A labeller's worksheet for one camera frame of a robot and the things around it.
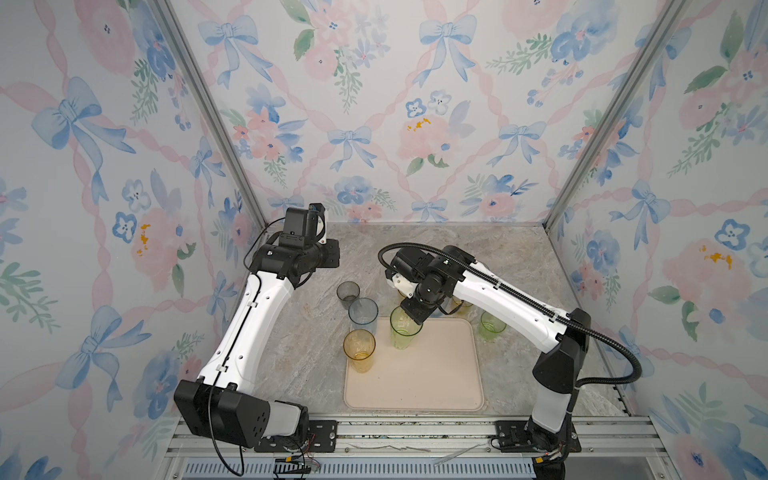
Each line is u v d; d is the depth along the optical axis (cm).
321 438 73
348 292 98
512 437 73
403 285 69
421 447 74
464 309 59
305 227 56
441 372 84
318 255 63
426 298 62
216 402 38
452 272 51
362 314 85
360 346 85
